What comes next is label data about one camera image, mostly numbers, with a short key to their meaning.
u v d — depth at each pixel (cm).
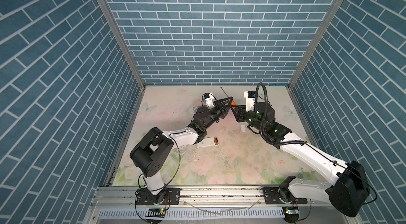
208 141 91
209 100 77
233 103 76
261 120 57
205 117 63
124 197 75
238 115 67
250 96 67
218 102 73
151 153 47
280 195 68
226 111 73
